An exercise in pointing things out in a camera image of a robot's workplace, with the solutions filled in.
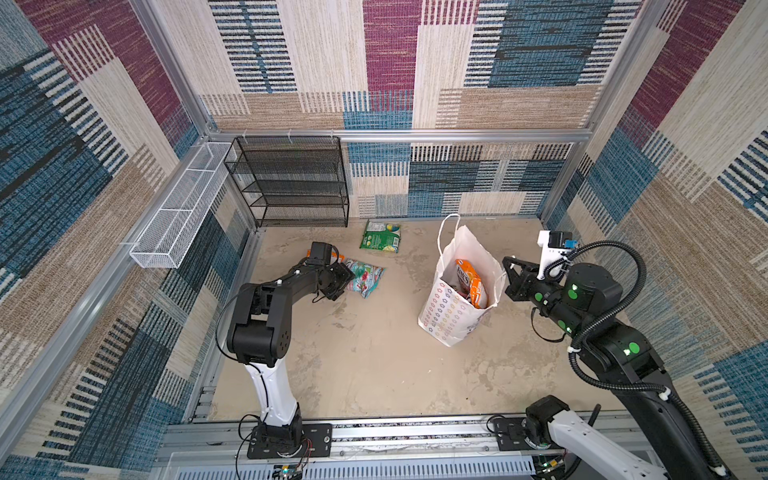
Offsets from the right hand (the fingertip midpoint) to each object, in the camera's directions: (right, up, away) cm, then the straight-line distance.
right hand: (504, 266), depth 64 cm
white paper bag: (-9, -14, +13) cm, 21 cm away
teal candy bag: (-32, -6, +35) cm, 48 cm away
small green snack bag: (-27, +8, +47) cm, 55 cm away
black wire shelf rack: (-60, +28, +47) cm, 81 cm away
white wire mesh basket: (-92, +7, +28) cm, 96 cm away
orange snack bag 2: (-3, -6, +13) cm, 15 cm away
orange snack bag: (-40, +1, +22) cm, 46 cm away
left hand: (-36, -5, +35) cm, 51 cm away
